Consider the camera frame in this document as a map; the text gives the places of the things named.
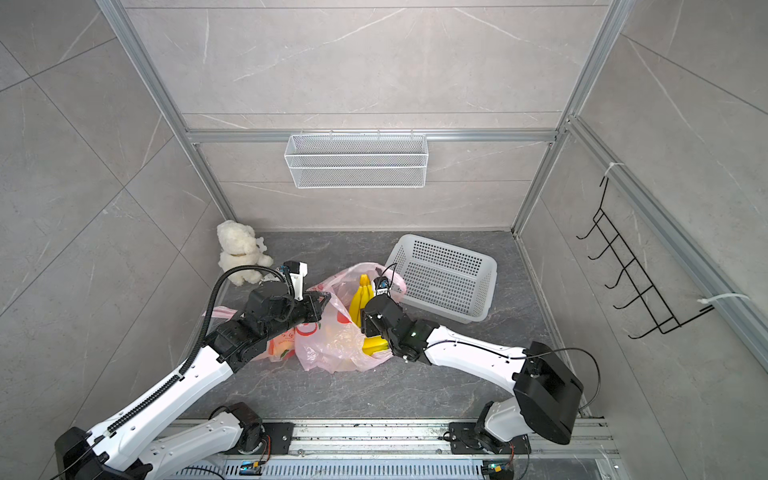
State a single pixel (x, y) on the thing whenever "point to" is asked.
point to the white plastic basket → (444, 279)
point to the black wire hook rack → (620, 251)
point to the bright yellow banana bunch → (374, 344)
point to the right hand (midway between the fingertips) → (371, 310)
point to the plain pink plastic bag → (334, 344)
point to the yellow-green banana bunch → (363, 294)
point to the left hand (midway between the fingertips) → (332, 291)
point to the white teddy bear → (239, 248)
